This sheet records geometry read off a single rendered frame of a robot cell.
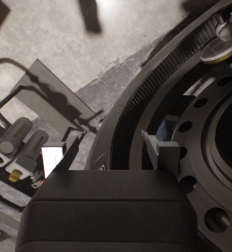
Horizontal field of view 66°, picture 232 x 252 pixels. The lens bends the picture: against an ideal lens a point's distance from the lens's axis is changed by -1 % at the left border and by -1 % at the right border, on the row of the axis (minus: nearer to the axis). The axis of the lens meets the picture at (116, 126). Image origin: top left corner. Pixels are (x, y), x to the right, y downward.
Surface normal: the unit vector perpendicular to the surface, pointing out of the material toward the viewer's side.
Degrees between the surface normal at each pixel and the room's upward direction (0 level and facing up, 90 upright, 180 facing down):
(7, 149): 90
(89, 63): 0
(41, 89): 0
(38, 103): 0
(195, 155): 90
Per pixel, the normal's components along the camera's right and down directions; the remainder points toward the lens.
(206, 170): -0.66, -0.63
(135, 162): 0.18, -0.77
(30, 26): -0.12, 0.62
